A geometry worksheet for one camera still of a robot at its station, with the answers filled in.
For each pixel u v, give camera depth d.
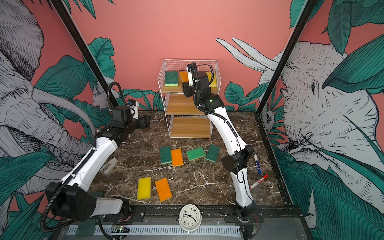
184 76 0.82
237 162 0.51
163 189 0.80
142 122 0.71
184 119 1.14
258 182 0.84
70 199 0.38
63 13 0.71
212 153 0.97
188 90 0.68
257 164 0.93
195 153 0.96
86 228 0.68
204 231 0.70
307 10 0.70
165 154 0.95
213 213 0.75
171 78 0.78
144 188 0.82
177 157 0.94
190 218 0.70
